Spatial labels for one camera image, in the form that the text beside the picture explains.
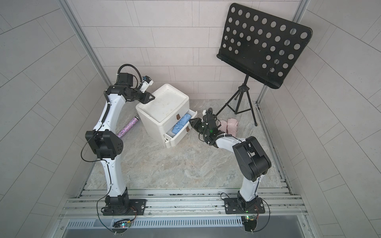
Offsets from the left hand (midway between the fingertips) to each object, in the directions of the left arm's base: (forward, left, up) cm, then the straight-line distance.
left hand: (155, 94), depth 89 cm
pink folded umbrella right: (-9, -50, -20) cm, 55 cm away
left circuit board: (-62, +8, -23) cm, 67 cm away
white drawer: (-25, -11, -10) cm, 29 cm away
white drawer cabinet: (-17, -9, 0) cm, 20 cm away
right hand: (-12, -21, -10) cm, 26 cm away
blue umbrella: (-13, -16, -11) cm, 23 cm away
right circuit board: (-61, -51, -23) cm, 83 cm away
